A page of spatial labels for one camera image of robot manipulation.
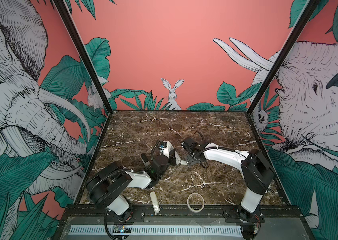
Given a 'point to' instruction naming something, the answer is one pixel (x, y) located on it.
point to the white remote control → (183, 162)
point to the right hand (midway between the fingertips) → (193, 157)
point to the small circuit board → (120, 228)
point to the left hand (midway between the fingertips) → (176, 149)
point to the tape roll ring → (195, 211)
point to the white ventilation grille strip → (162, 230)
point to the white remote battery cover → (155, 202)
